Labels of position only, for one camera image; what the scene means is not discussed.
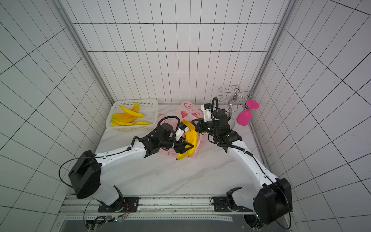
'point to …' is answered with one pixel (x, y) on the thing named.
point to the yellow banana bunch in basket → (129, 118)
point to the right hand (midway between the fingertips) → (193, 118)
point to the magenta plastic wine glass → (244, 117)
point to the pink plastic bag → (170, 152)
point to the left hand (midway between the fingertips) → (187, 146)
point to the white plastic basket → (148, 108)
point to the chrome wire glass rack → (237, 96)
